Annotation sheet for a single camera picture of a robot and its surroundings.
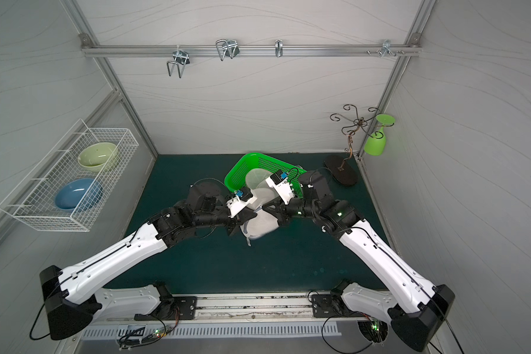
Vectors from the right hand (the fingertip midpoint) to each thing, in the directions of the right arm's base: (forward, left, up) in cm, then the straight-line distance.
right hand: (264, 205), depth 67 cm
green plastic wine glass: (+37, -45, -7) cm, 59 cm away
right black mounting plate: (-22, -21, -28) cm, 41 cm away
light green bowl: (+13, +57, +6) cm, 59 cm away
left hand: (-2, +3, -2) cm, 4 cm away
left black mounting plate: (-26, +27, -19) cm, 42 cm away
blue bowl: (-1, +56, +4) cm, 56 cm away
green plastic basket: (+29, +17, -24) cm, 41 cm away
